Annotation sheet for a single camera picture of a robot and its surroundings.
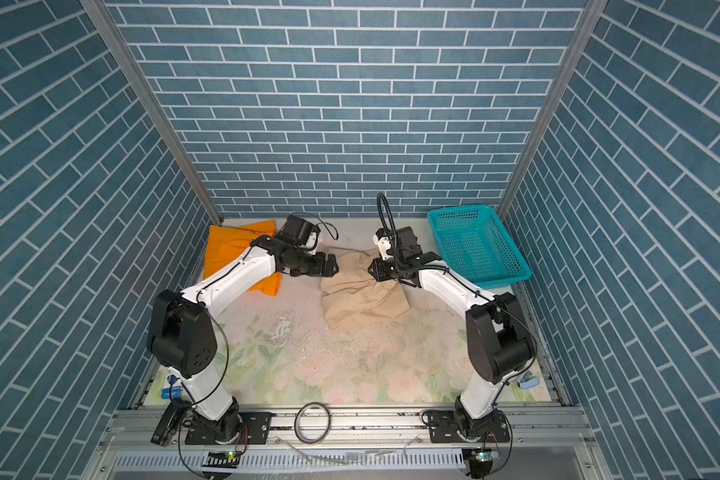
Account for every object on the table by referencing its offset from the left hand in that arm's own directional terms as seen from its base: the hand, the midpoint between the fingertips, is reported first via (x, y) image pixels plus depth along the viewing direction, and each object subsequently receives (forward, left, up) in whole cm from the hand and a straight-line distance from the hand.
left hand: (327, 268), depth 89 cm
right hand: (+1, -13, 0) cm, 13 cm away
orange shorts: (+16, +37, -7) cm, 41 cm away
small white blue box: (-30, +40, -14) cm, 52 cm away
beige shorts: (-6, -8, -7) cm, 12 cm away
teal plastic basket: (+22, -54, -13) cm, 60 cm away
